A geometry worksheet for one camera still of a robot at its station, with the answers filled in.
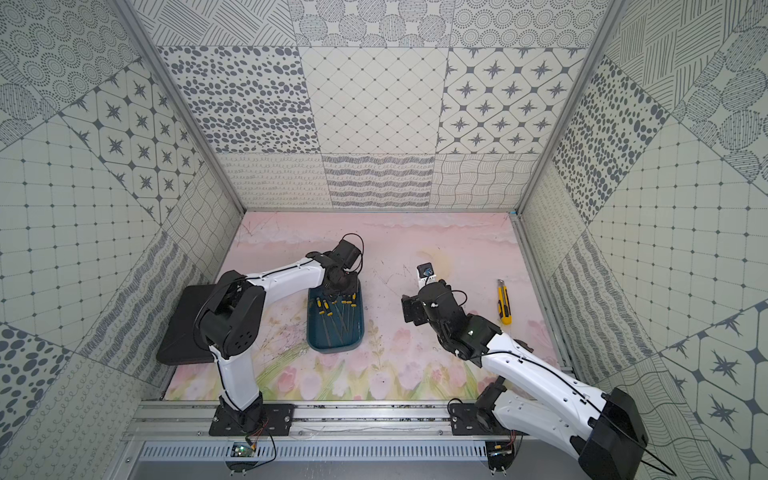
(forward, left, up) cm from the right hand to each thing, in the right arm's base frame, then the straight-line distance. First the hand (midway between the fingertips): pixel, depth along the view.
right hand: (421, 295), depth 79 cm
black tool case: (-10, +68, -11) cm, 70 cm away
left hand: (+10, +21, -11) cm, 26 cm away
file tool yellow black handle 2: (+2, +28, -15) cm, 32 cm away
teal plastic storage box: (-2, +26, -15) cm, 30 cm away
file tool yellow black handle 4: (-4, +28, -14) cm, 31 cm away
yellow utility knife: (+6, -28, -15) cm, 32 cm away
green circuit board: (-34, +44, -17) cm, 58 cm away
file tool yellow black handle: (+2, +31, -15) cm, 34 cm away
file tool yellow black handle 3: (+7, +21, -14) cm, 26 cm away
